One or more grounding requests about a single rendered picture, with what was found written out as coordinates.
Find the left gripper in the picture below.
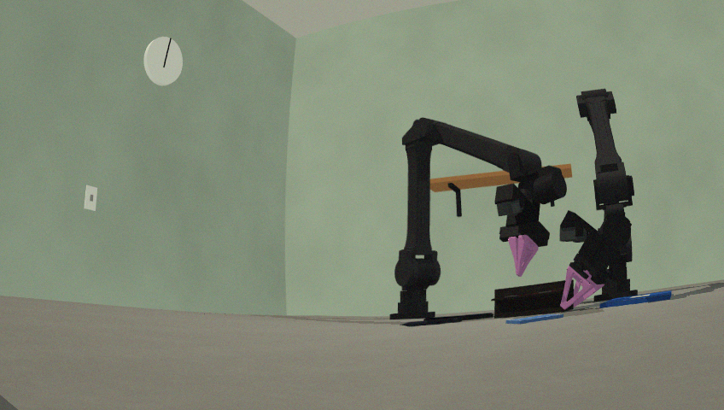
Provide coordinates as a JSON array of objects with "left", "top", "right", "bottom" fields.
[{"left": 560, "top": 241, "right": 618, "bottom": 309}]

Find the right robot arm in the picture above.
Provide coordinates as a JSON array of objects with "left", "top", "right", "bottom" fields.
[{"left": 390, "top": 118, "right": 567, "bottom": 319}]

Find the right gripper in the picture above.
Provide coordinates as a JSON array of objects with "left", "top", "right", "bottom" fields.
[{"left": 499, "top": 221, "right": 550, "bottom": 277}]

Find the red glasses case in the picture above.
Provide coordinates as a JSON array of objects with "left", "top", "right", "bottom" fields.
[{"left": 491, "top": 280, "right": 574, "bottom": 319}]

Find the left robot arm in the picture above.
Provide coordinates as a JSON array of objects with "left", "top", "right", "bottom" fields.
[{"left": 560, "top": 89, "right": 638, "bottom": 302}]

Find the blue notebook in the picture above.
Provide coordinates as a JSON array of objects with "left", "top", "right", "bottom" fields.
[{"left": 600, "top": 291, "right": 671, "bottom": 308}]

